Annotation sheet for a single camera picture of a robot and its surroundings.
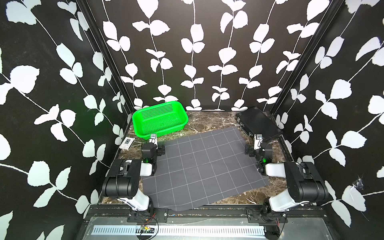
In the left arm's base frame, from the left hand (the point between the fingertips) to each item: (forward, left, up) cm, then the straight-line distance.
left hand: (154, 139), depth 95 cm
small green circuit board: (-47, 0, -7) cm, 47 cm away
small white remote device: (+1, +20, -5) cm, 20 cm away
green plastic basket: (+23, 0, -7) cm, 24 cm away
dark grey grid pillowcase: (-17, -29, -7) cm, 34 cm away
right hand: (-3, -64, 0) cm, 64 cm away
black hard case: (+20, -75, -8) cm, 78 cm away
